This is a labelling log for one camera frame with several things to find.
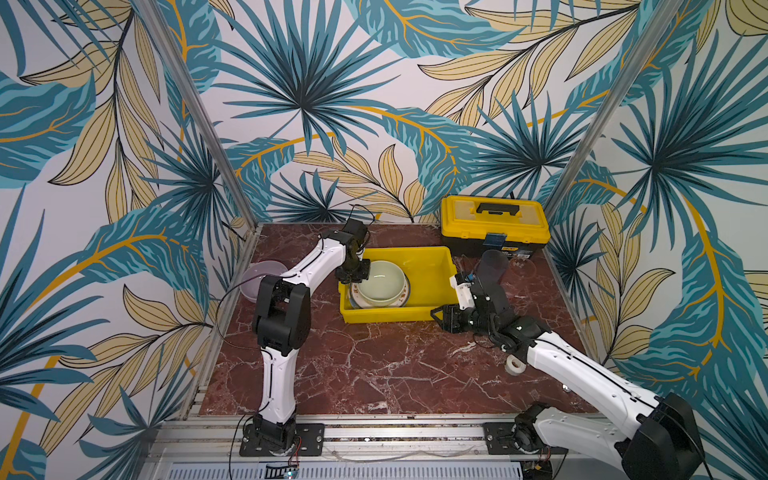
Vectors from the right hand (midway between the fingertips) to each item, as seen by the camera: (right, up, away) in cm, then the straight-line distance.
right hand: (434, 313), depth 81 cm
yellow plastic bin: (+3, +10, +28) cm, 30 cm away
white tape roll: (+22, -16, +3) cm, 28 cm away
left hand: (-21, +8, +13) cm, 26 cm away
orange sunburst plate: (-22, +1, +12) cm, 25 cm away
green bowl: (-13, +6, +16) cm, 22 cm away
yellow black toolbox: (+15, +26, +17) cm, 34 cm away
